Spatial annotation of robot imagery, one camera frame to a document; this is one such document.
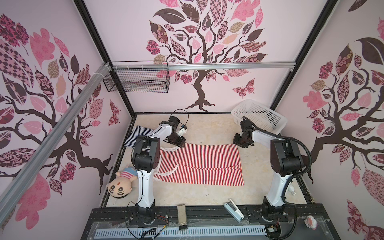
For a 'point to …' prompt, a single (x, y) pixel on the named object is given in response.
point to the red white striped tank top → (206, 163)
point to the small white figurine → (291, 189)
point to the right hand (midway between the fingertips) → (235, 140)
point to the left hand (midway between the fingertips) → (180, 145)
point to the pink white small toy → (311, 222)
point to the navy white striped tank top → (138, 131)
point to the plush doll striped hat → (121, 186)
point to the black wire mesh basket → (144, 76)
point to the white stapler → (232, 208)
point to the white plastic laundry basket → (261, 115)
